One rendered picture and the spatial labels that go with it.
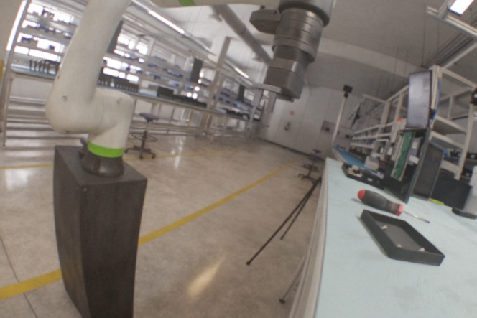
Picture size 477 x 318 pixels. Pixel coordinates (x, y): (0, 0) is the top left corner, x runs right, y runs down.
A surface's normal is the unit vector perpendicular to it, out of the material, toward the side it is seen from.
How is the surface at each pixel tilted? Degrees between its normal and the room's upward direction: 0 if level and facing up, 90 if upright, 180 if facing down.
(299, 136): 90
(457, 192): 90
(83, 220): 90
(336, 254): 0
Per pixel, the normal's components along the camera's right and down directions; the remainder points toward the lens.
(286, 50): -0.54, 0.14
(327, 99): -0.39, -0.01
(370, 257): 0.29, -0.95
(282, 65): -0.36, -0.36
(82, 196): 0.83, 0.31
